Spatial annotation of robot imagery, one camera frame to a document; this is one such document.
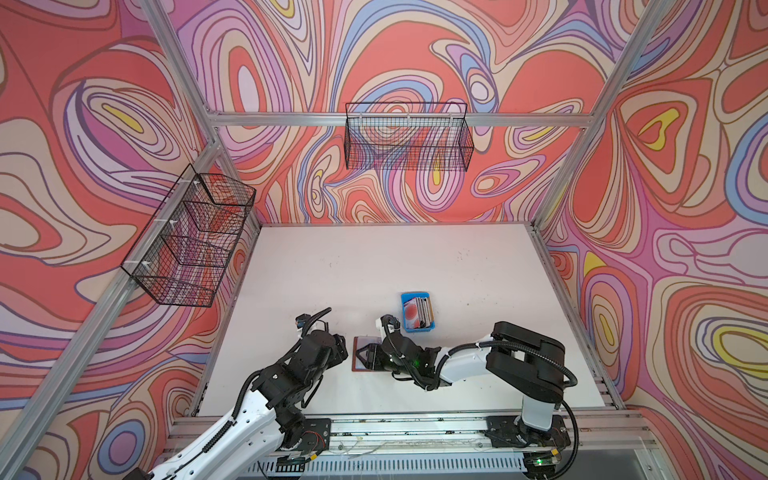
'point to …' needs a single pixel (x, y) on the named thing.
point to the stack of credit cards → (419, 313)
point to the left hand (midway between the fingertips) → (344, 341)
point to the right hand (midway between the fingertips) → (363, 361)
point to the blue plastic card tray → (408, 296)
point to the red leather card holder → (359, 342)
